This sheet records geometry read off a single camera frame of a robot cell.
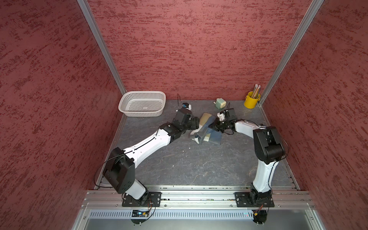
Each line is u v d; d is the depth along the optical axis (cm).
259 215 70
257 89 110
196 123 73
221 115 95
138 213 71
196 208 73
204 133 92
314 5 70
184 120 63
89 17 74
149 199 73
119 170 42
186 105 73
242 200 74
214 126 89
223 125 87
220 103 110
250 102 116
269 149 53
